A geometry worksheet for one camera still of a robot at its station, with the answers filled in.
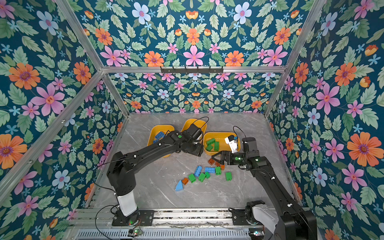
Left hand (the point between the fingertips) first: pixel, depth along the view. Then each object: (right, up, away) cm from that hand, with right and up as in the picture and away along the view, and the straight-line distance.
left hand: (201, 148), depth 82 cm
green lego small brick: (0, -17, +3) cm, 18 cm away
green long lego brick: (+10, -1, +17) cm, 19 cm away
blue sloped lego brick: (-12, -22, 0) cm, 25 cm away
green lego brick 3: (+16, -17, +5) cm, 24 cm away
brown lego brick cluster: (+6, -10, +11) cm, 16 cm away
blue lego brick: (-29, +6, +22) cm, 37 cm away
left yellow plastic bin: (-32, +7, +24) cm, 40 cm away
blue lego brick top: (-33, +2, +20) cm, 39 cm away
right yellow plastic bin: (+12, +5, +20) cm, 24 cm away
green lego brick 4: (+10, -14, +6) cm, 19 cm away
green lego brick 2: (+5, -2, +16) cm, 17 cm away
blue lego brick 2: (-2, -14, +4) cm, 15 cm away
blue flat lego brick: (+5, -14, +7) cm, 16 cm away
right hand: (+8, -3, -6) cm, 11 cm away
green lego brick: (+7, +2, +19) cm, 21 cm away
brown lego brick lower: (-9, -19, +2) cm, 21 cm away
